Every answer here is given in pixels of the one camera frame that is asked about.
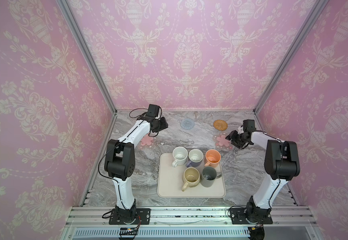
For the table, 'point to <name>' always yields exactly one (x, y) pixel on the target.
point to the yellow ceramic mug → (192, 176)
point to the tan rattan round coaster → (220, 125)
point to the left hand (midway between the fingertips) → (166, 125)
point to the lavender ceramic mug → (195, 156)
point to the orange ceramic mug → (212, 157)
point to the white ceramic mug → (180, 155)
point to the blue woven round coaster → (187, 123)
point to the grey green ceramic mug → (209, 176)
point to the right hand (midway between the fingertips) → (229, 138)
